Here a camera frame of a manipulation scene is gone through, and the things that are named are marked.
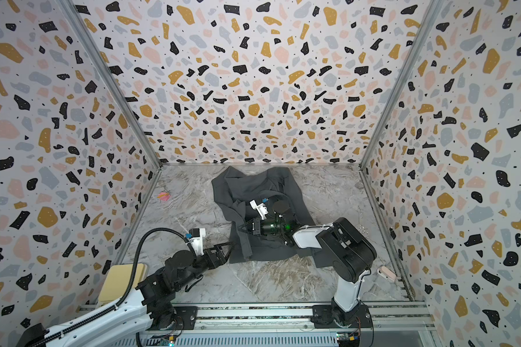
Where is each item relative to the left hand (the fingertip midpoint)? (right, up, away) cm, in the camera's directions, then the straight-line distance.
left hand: (229, 244), depth 75 cm
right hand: (+2, +5, +5) cm, 7 cm away
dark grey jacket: (-4, +18, +32) cm, 37 cm away
